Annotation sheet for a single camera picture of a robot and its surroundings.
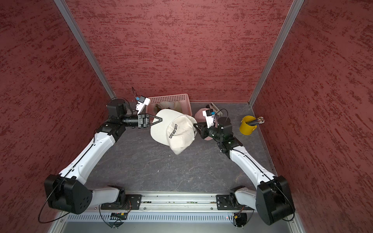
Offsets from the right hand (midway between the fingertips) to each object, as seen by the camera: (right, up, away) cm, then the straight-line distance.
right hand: (194, 126), depth 79 cm
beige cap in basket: (-17, +15, +38) cm, 44 cm away
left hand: (-17, +3, -12) cm, 21 cm away
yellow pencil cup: (+35, -3, +17) cm, 39 cm away
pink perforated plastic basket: (-9, +20, +43) cm, 48 cm away
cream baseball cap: (-9, -1, -10) cm, 13 cm away
